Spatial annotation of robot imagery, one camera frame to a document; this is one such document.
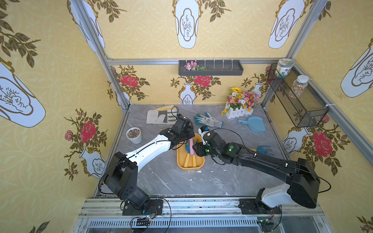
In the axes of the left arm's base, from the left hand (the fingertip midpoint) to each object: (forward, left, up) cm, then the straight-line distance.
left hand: (188, 130), depth 87 cm
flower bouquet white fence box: (+21, -36, +1) cm, 42 cm away
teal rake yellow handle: (-15, -3, -12) cm, 20 cm away
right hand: (-9, -5, 0) cm, 10 cm away
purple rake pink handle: (-14, -2, +1) cm, 14 cm away
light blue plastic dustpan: (+15, -51, -15) cm, 55 cm away
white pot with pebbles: (+3, +35, -9) cm, 36 cm away
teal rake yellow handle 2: (-7, -47, -13) cm, 49 cm away
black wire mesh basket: (+3, -64, +13) cm, 66 cm away
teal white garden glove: (+18, -15, -14) cm, 27 cm away
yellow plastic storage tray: (-9, +4, -14) cm, 17 cm away
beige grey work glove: (+24, +16, -14) cm, 32 cm away
